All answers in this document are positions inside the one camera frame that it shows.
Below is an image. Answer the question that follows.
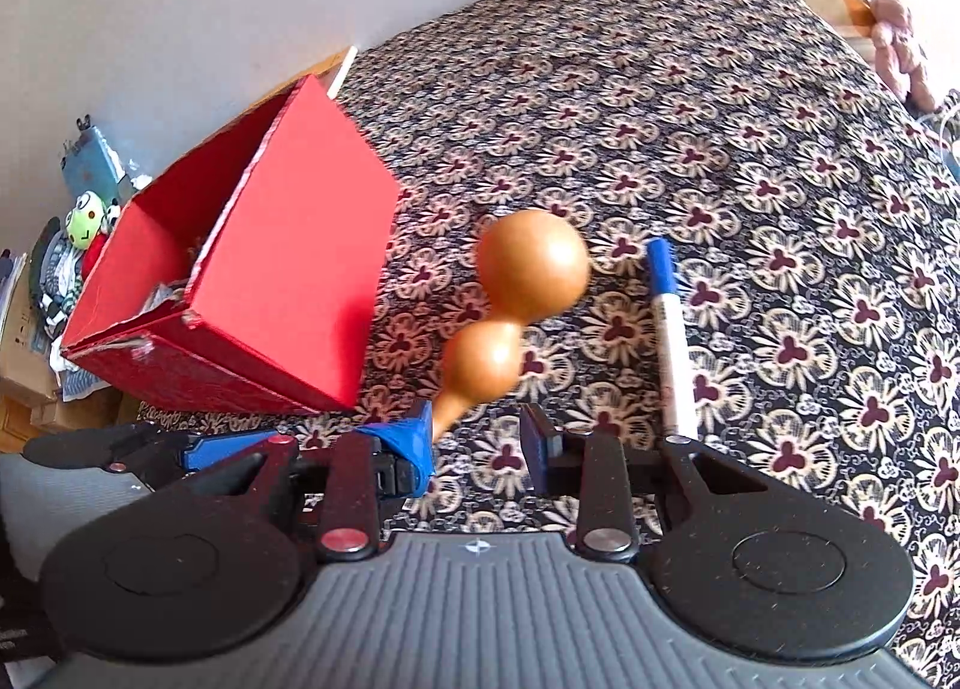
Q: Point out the orange gourd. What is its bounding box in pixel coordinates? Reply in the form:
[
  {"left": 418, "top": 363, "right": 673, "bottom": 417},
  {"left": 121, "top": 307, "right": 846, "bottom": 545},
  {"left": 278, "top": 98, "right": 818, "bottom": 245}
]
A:
[{"left": 433, "top": 210, "right": 590, "bottom": 439}]

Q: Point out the blue white marker pen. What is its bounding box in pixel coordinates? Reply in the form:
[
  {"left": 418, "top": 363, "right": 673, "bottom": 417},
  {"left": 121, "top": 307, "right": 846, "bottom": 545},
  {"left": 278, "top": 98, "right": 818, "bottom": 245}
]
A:
[{"left": 646, "top": 237, "right": 700, "bottom": 441}]

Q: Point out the red cardboard box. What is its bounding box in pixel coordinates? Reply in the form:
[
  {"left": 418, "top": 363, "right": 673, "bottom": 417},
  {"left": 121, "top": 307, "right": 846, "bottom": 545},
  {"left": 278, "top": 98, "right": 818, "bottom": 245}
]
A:
[{"left": 62, "top": 77, "right": 398, "bottom": 414}]

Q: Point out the green frog plush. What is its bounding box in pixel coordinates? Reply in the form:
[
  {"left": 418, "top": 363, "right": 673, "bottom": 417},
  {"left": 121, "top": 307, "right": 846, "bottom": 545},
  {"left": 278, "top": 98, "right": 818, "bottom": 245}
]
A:
[{"left": 64, "top": 191, "right": 106, "bottom": 251}]

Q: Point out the blue notebook with clips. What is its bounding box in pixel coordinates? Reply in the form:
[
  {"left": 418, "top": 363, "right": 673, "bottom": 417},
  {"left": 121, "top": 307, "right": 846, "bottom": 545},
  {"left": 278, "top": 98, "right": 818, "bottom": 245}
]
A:
[{"left": 60, "top": 114, "right": 128, "bottom": 205}]

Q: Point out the floral patterned tablecloth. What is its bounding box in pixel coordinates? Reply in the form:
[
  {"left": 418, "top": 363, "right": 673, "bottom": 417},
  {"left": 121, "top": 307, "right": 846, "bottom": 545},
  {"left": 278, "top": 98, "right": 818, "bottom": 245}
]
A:
[{"left": 163, "top": 0, "right": 958, "bottom": 687}]

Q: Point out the yellow paperback book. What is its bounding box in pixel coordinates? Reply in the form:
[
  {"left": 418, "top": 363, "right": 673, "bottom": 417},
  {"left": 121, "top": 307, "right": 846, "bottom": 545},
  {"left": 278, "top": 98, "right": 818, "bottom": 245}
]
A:
[{"left": 247, "top": 46, "right": 359, "bottom": 111}]

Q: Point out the pink plush bear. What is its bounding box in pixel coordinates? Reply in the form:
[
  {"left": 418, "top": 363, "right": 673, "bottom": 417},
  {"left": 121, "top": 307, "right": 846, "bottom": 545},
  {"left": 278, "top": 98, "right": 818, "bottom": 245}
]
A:
[{"left": 871, "top": 0, "right": 942, "bottom": 114}]

